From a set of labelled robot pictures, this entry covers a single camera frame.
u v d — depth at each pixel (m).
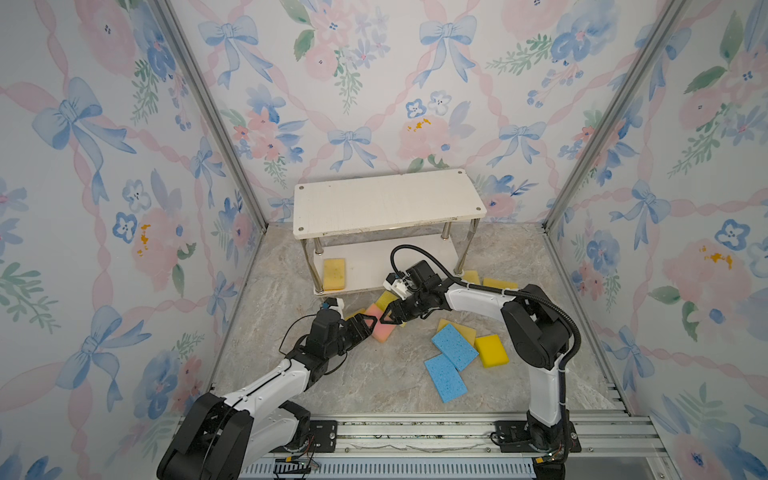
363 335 0.75
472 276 1.04
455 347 0.86
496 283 1.04
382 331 0.88
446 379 0.82
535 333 0.52
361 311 0.93
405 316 0.81
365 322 0.78
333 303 0.80
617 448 0.74
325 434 0.75
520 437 0.73
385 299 0.98
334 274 0.95
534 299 0.56
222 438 0.41
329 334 0.66
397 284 0.86
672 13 0.69
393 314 0.82
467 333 0.90
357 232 0.73
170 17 0.69
